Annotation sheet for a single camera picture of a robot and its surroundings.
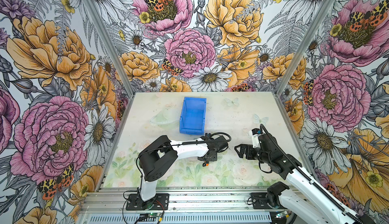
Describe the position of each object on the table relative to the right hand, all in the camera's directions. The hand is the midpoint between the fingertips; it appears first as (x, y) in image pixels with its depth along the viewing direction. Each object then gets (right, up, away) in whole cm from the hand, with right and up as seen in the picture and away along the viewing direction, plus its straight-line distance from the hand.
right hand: (242, 153), depth 80 cm
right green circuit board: (+16, -26, -8) cm, 31 cm away
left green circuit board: (-44, -26, -9) cm, 51 cm away
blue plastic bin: (-27, +18, +28) cm, 43 cm away
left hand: (-18, -6, +8) cm, 21 cm away
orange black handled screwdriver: (-18, -8, +6) cm, 21 cm away
